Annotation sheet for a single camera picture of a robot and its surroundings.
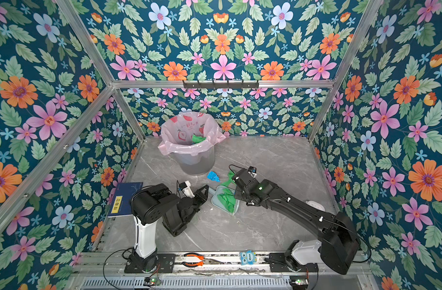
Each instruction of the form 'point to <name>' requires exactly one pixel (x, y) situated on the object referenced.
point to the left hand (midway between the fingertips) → (211, 183)
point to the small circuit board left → (152, 281)
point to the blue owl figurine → (247, 257)
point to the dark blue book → (121, 204)
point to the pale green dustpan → (217, 202)
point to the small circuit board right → (299, 280)
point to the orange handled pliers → (199, 263)
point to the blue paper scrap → (213, 176)
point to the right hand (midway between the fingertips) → (238, 192)
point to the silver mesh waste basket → (198, 165)
